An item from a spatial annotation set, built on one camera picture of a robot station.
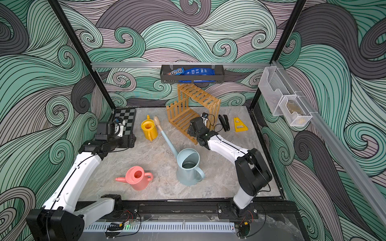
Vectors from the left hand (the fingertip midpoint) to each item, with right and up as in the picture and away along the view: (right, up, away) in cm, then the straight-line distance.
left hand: (126, 136), depth 79 cm
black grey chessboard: (-12, +12, +32) cm, 36 cm away
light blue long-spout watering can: (+34, -17, -5) cm, 38 cm away
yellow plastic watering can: (+9, +2, +14) cm, 17 cm away
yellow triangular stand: (+72, +4, +31) cm, 78 cm away
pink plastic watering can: (+8, -20, -6) cm, 22 cm away
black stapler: (+61, +4, +28) cm, 67 cm away
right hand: (+39, +4, +12) cm, 41 cm away
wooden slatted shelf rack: (+37, +22, +43) cm, 61 cm away
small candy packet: (+28, +39, +13) cm, 50 cm away
